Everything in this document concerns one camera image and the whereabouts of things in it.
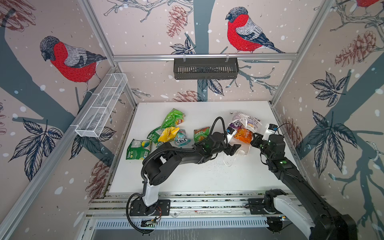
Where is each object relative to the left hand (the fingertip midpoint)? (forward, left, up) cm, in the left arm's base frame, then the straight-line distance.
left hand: (237, 142), depth 82 cm
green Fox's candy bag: (+2, +60, -13) cm, 61 cm away
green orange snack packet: (+13, +51, -11) cm, 54 cm away
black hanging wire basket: (+51, +16, +15) cm, 56 cm away
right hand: (+3, -9, +3) cm, 10 cm away
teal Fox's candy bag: (+8, +33, -9) cm, 35 cm away
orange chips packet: (+10, -9, -9) cm, 16 cm away
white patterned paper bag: (+10, -9, +4) cm, 14 cm away
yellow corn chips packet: (+8, +40, -4) cm, 41 cm away
